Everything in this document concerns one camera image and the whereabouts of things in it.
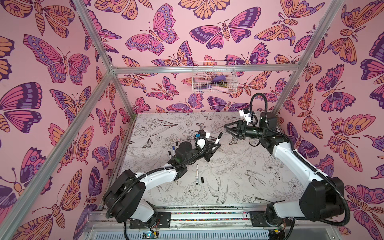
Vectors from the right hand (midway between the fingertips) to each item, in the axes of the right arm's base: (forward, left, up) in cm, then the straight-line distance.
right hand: (226, 127), depth 73 cm
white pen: (-6, +5, -3) cm, 8 cm away
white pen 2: (-12, +15, -29) cm, 35 cm away
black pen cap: (-4, +3, -1) cm, 5 cm away
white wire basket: (+39, +3, +4) cm, 40 cm away
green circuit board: (-41, +38, -32) cm, 65 cm away
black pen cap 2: (-15, +12, -30) cm, 36 cm away
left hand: (-7, +3, -4) cm, 9 cm away
